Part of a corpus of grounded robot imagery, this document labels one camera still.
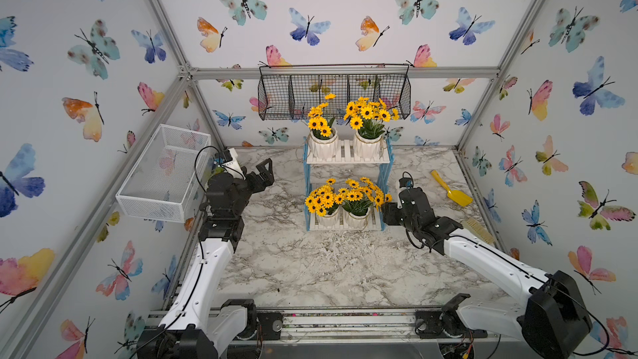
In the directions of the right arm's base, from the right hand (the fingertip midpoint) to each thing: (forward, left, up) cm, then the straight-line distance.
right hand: (390, 204), depth 84 cm
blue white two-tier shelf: (+10, +15, +12) cm, 22 cm away
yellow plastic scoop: (+15, -33, -17) cm, 40 cm away
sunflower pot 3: (0, +11, +2) cm, 11 cm away
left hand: (+3, +41, +16) cm, 44 cm away
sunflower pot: (+9, +23, +20) cm, 31 cm away
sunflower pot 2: (-2, +22, +2) cm, 23 cm away
